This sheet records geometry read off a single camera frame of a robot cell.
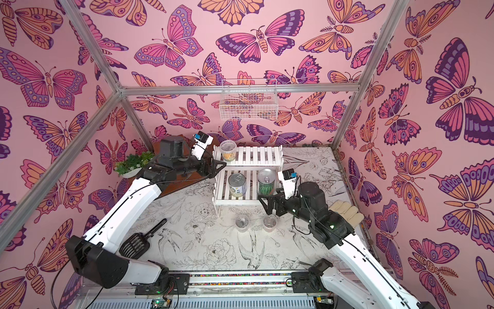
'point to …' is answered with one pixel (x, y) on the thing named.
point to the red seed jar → (270, 223)
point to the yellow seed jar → (228, 149)
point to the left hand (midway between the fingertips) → (220, 156)
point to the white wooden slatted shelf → (253, 172)
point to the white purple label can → (237, 184)
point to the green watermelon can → (266, 179)
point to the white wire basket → (249, 99)
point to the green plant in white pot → (131, 167)
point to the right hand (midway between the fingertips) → (265, 194)
